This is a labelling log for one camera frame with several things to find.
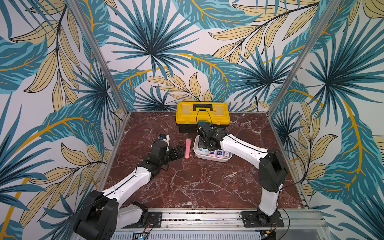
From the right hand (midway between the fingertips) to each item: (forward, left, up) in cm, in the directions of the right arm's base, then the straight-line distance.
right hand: (202, 142), depth 90 cm
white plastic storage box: (-6, -2, -6) cm, 9 cm away
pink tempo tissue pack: (-4, -6, -6) cm, 9 cm away
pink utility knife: (+3, +9, -10) cm, 14 cm away
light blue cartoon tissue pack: (-5, 0, -2) cm, 5 cm away
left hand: (-6, +14, +1) cm, 15 cm away
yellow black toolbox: (+19, +8, +5) cm, 21 cm away
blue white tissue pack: (-3, -11, -7) cm, 14 cm away
